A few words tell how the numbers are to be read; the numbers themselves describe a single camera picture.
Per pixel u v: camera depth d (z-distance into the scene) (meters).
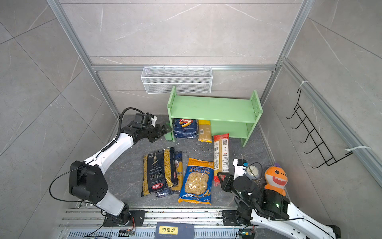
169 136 0.99
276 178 0.79
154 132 0.74
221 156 0.71
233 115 0.98
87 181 0.44
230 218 0.74
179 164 0.90
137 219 0.73
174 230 0.69
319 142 0.65
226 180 0.57
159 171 0.80
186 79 1.00
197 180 0.83
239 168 0.60
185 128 0.88
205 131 0.91
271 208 0.45
